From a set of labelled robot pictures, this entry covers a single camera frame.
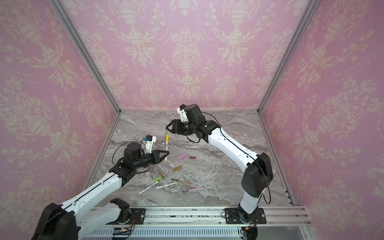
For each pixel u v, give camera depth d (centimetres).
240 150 48
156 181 85
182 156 95
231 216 73
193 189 83
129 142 66
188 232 78
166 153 78
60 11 70
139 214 75
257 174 44
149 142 74
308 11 70
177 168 90
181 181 86
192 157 95
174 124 67
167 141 80
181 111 71
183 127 67
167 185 84
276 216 76
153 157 70
